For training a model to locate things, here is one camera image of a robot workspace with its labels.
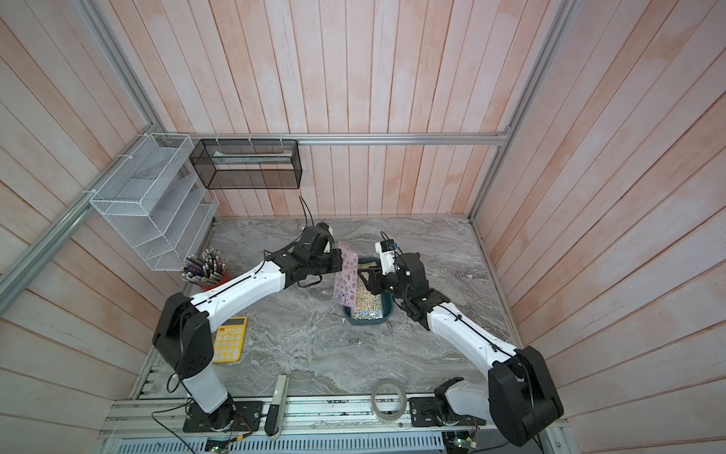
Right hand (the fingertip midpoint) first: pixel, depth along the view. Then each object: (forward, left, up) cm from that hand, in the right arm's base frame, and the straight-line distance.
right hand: (363, 269), depth 82 cm
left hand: (+3, +6, -2) cm, 7 cm away
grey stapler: (-36, +22, -13) cm, 44 cm away
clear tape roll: (-33, -3, -14) cm, 36 cm away
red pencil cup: (-1, +47, 0) cm, 47 cm away
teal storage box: (-3, -8, -16) cm, 18 cm away
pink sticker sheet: (-2, +5, -5) cm, 8 cm away
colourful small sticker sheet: (-5, -1, -14) cm, 15 cm away
